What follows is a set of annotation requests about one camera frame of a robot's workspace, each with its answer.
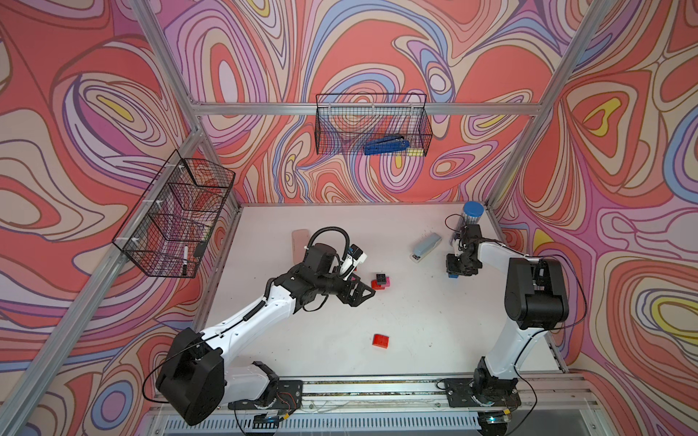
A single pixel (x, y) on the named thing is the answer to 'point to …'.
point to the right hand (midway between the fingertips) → (455, 275)
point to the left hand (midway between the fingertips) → (368, 287)
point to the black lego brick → (381, 278)
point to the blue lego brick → (454, 276)
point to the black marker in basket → (185, 260)
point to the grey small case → (424, 246)
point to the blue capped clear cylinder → (473, 212)
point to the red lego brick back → (375, 286)
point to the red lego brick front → (381, 341)
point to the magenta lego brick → (387, 282)
